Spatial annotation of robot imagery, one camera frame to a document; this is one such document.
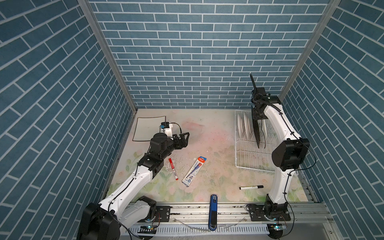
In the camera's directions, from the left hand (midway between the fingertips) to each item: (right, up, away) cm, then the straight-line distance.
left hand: (184, 134), depth 78 cm
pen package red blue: (+4, -23, +8) cm, 25 cm away
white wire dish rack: (+39, -14, +15) cm, 44 cm away
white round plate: (+35, +4, +17) cm, 39 cm away
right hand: (+46, +12, +11) cm, 49 cm away
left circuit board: (-18, -46, -6) cm, 50 cm away
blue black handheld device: (+15, -39, -4) cm, 42 cm away
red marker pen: (-8, -22, +10) cm, 25 cm away
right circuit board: (+46, -45, -7) cm, 64 cm away
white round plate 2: (+36, +4, +13) cm, 39 cm away
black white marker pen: (+38, -30, +4) cm, 49 cm away
